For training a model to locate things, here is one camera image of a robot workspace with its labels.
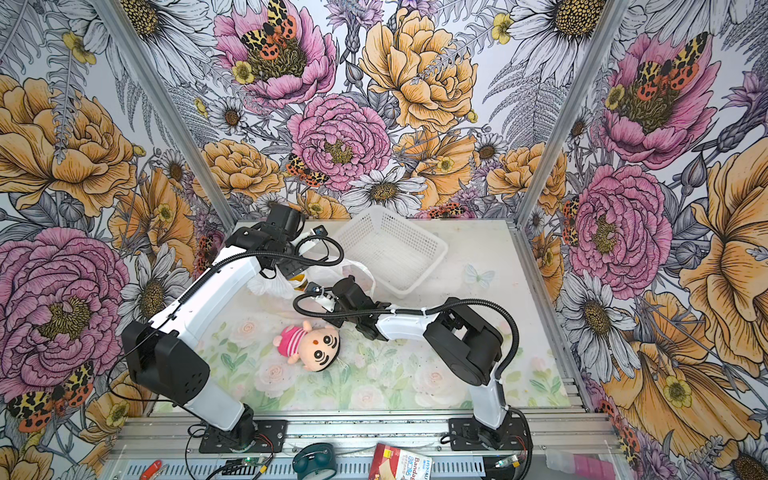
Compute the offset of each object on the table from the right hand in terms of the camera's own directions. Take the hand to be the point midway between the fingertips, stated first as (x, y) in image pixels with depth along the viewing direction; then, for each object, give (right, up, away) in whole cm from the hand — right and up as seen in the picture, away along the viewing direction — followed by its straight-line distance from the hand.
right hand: (325, 304), depth 88 cm
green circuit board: (-14, -33, -18) cm, 40 cm away
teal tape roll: (+3, -27, -24) cm, 37 cm away
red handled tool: (-36, -35, -18) cm, 53 cm away
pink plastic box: (+63, -33, -19) cm, 74 cm away
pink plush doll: (-1, -10, -8) cm, 13 cm away
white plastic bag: (-2, +10, -5) cm, 11 cm away
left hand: (-10, +13, -6) cm, 18 cm away
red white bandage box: (+19, -31, -21) cm, 42 cm away
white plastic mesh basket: (+21, +16, +24) cm, 35 cm away
